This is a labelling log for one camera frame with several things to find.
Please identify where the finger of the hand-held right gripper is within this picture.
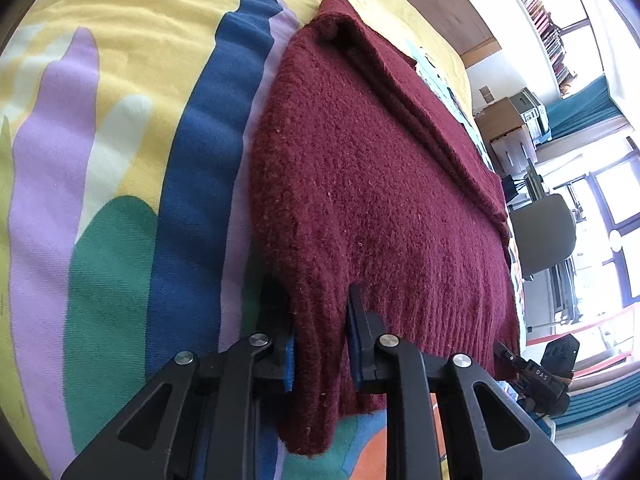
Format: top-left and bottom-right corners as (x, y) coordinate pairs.
(492, 341), (526, 376)

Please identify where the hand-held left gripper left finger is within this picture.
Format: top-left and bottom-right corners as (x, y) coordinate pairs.
(60, 275), (296, 480)

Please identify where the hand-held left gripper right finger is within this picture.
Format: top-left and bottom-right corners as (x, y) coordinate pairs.
(347, 284), (583, 480)

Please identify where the dark red knit sweater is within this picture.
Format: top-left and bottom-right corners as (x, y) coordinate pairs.
(249, 0), (522, 458)

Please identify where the pink framed standing mirror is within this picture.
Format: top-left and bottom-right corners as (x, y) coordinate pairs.
(525, 305), (640, 431)

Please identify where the white desk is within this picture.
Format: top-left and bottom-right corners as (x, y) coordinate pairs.
(550, 255), (586, 326)

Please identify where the grey office chair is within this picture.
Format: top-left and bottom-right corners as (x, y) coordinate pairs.
(507, 193), (577, 278)

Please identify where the wooden drawer cabinet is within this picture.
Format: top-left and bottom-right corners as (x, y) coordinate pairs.
(475, 97), (538, 176)

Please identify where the white printer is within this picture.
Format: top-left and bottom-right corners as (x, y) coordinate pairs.
(520, 89), (551, 136)

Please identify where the teal curtain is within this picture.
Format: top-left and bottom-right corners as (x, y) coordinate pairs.
(545, 74), (626, 138)

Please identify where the yellow dinosaur print bedspread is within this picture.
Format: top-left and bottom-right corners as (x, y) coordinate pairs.
(0, 0), (531, 480)

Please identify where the row of books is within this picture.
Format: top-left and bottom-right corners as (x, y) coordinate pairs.
(497, 0), (576, 96)

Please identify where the wooden headboard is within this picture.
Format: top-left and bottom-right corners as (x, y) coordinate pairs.
(360, 0), (502, 68)

